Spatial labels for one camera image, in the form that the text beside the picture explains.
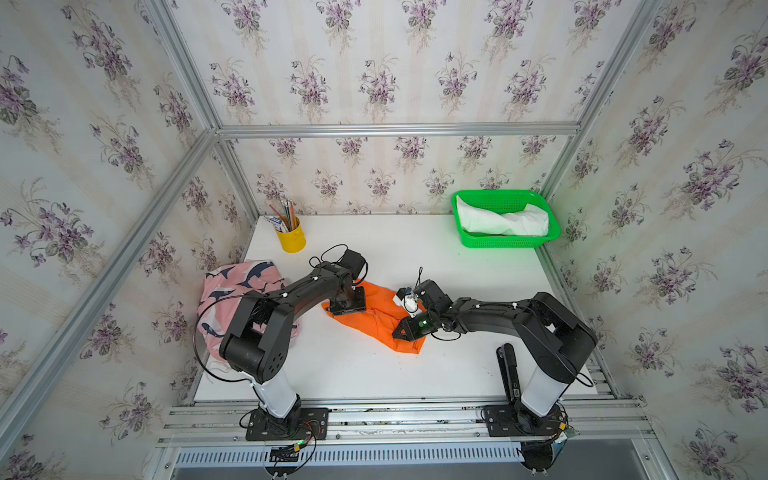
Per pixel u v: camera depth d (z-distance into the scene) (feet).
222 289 3.05
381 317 2.90
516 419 2.13
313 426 2.38
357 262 2.54
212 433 2.39
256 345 1.51
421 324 2.55
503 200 3.76
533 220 3.53
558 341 1.54
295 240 3.41
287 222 3.41
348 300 2.52
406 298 2.71
